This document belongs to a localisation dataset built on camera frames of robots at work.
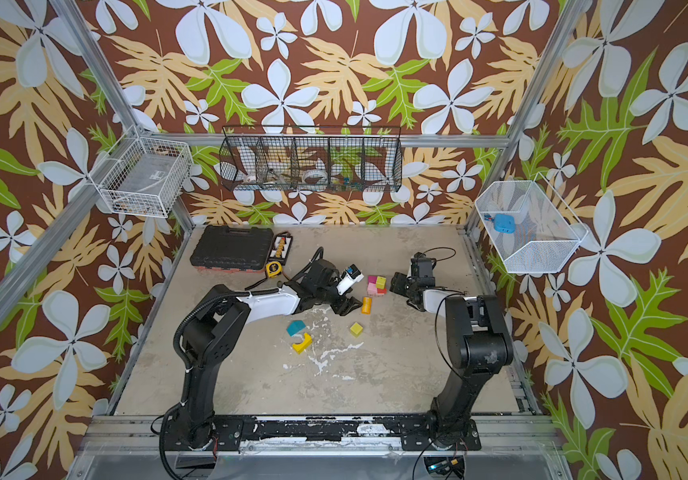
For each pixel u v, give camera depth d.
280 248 1.11
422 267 0.79
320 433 0.75
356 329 0.90
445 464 0.73
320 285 0.78
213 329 0.53
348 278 0.84
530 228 0.84
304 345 0.88
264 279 1.05
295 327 0.91
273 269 1.04
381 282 0.96
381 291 0.96
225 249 1.08
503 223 0.86
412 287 0.86
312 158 0.97
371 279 0.98
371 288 0.99
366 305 0.96
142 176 0.86
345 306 0.85
